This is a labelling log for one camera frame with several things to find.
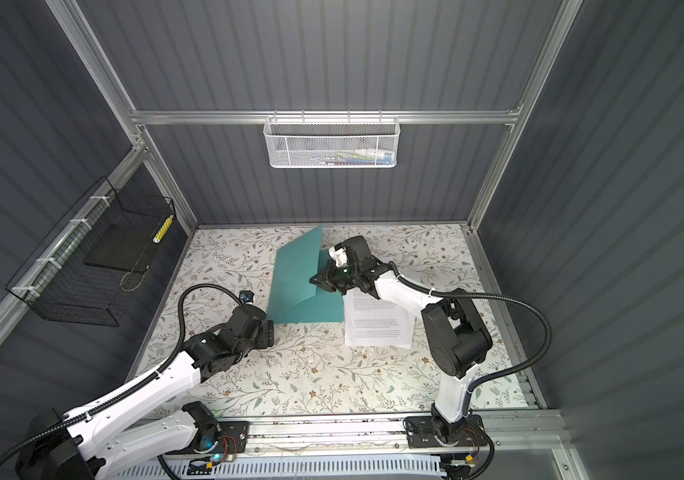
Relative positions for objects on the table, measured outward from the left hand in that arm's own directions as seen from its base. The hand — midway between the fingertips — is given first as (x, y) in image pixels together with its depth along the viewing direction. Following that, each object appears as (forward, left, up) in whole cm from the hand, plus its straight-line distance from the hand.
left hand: (262, 326), depth 82 cm
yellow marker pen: (+19, +27, +17) cm, 37 cm away
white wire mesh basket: (+77, -21, +12) cm, 81 cm away
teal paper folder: (+9, -8, -1) cm, 13 cm away
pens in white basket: (+44, -29, +25) cm, 58 cm away
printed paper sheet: (+4, -32, -10) cm, 34 cm away
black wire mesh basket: (+2, +40, +22) cm, 46 cm away
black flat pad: (+15, +33, +18) cm, 41 cm away
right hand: (+10, -14, +6) cm, 18 cm away
